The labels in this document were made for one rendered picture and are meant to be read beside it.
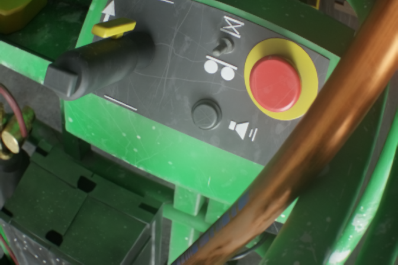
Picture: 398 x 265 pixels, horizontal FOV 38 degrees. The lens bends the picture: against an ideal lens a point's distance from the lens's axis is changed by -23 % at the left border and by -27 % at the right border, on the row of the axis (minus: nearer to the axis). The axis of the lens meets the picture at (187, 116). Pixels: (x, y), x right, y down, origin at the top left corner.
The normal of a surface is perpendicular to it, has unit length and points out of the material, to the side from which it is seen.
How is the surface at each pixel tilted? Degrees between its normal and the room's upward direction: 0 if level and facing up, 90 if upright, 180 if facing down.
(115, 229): 0
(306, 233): 9
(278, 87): 58
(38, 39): 0
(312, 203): 27
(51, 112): 0
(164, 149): 90
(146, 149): 90
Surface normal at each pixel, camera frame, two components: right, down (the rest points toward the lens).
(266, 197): -0.69, 0.44
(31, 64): -0.44, 0.66
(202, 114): -0.33, 0.20
